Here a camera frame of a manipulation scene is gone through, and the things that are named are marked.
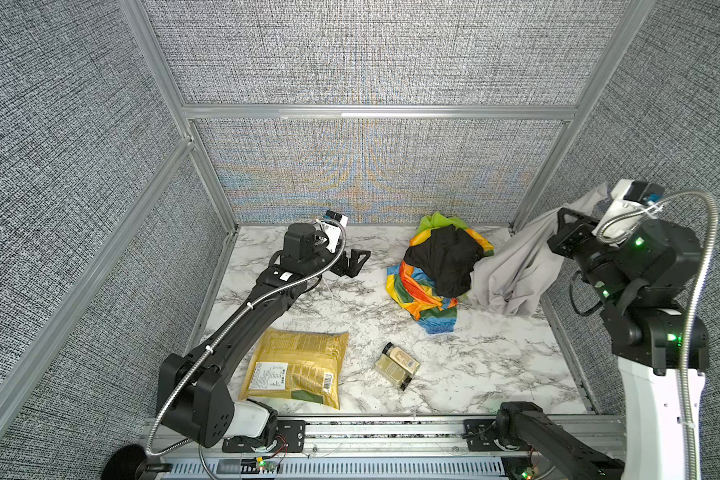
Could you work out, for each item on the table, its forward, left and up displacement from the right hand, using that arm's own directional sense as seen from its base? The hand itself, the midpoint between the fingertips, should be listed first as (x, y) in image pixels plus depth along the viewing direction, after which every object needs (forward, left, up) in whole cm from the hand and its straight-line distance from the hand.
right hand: (559, 206), depth 55 cm
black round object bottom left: (-35, +86, -39) cm, 101 cm away
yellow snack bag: (-13, +54, -41) cm, 69 cm away
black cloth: (+17, +10, -34) cm, 40 cm away
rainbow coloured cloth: (+10, +21, -41) cm, 47 cm away
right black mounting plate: (-29, +9, -43) cm, 53 cm away
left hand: (+10, +39, -21) cm, 45 cm away
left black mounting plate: (-28, +55, -48) cm, 78 cm away
